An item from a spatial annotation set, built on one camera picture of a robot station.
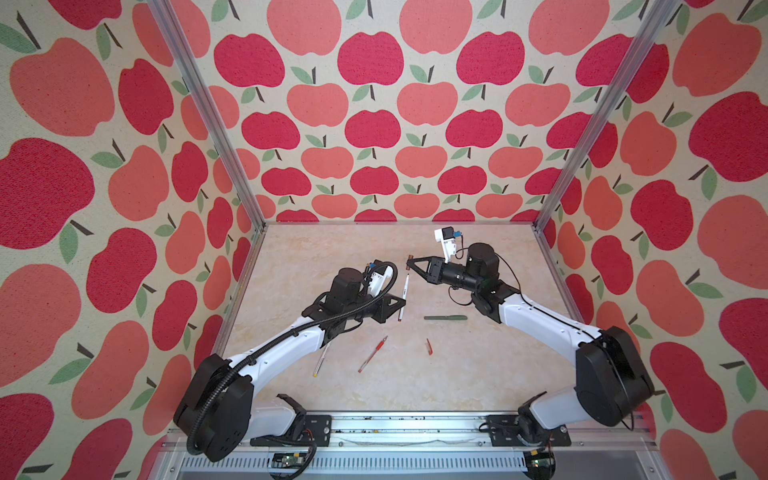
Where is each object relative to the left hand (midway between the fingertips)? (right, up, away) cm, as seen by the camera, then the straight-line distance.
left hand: (407, 305), depth 77 cm
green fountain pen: (+14, -7, +17) cm, 23 cm away
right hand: (+2, +12, 0) cm, 12 cm away
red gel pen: (-9, -17, +11) cm, 22 cm away
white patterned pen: (-1, +2, +1) cm, 3 cm away
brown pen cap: (+1, +13, +1) cm, 13 cm away
